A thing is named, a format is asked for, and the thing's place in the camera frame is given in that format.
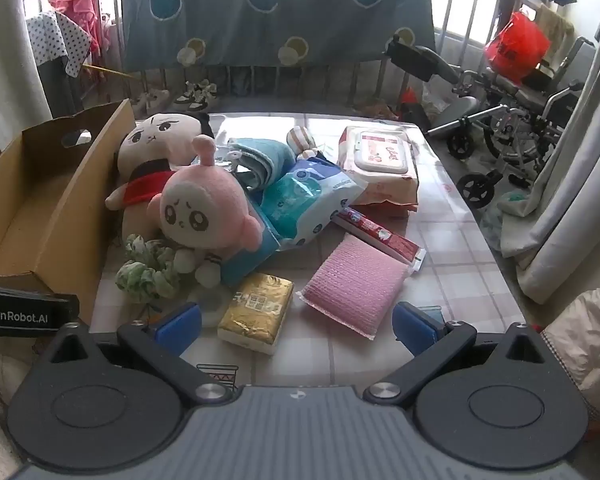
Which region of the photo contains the polka dot cloth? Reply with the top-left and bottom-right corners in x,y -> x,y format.
26,10 -> 92,78

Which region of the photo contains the green cloth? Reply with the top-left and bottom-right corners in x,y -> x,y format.
497,190 -> 531,217

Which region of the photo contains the wheelchair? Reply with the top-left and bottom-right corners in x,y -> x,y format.
385,35 -> 598,208

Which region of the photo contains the pink sponge in wrapper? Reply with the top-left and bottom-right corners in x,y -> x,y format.
300,232 -> 412,342

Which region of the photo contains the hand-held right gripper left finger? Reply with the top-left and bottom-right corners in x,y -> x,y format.
45,301 -> 236,407

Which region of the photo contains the white tape roll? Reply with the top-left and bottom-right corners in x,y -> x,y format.
187,287 -> 227,328

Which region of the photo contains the red plastic bag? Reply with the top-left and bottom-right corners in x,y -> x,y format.
484,11 -> 551,86

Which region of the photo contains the pink wet wipes pack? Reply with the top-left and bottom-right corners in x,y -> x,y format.
336,126 -> 421,216

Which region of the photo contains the beige towel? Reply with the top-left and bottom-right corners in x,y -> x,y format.
535,4 -> 576,53

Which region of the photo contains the blue cardboard carton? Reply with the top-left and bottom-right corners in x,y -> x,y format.
220,195 -> 281,286

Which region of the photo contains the yellow stick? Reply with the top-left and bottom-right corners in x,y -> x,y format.
82,64 -> 138,81

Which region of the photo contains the pink plush doll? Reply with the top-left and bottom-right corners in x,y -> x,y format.
147,135 -> 266,288

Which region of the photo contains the pale pink quilt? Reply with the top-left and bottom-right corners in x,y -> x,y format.
540,280 -> 600,421

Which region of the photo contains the brown cardboard box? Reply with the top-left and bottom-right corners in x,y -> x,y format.
0,99 -> 137,326

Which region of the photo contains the teal towel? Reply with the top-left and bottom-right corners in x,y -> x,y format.
227,137 -> 298,193

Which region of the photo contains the gold tissue pack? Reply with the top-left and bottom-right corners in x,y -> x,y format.
216,272 -> 296,357

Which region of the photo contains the white curtain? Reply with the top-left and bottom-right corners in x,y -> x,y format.
0,0 -> 51,153
500,10 -> 600,306

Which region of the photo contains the grey blanket with circles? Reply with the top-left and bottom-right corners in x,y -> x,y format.
120,0 -> 437,72

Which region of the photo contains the orange striped rolled towel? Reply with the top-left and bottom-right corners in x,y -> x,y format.
286,127 -> 322,161

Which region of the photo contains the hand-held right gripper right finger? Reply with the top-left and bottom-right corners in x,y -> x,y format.
362,301 -> 558,407

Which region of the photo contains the clear plastic bag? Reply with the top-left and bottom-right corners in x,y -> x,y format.
480,205 -> 505,252

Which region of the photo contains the red toothpaste box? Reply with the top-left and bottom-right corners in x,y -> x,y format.
331,206 -> 427,275

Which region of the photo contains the pair of sneakers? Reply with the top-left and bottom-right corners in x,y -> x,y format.
172,79 -> 218,113

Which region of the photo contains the green white scrunchie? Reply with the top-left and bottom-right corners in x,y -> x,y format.
115,234 -> 181,305

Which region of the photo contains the white sneaker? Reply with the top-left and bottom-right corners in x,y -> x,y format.
132,87 -> 172,117

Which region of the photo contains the pink hanging garment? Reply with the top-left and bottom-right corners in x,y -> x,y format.
49,0 -> 112,56

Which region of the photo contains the blue wet wipes pack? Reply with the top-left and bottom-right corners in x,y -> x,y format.
257,155 -> 368,251

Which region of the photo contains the cream plush doll red scarf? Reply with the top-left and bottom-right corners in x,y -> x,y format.
105,111 -> 216,251

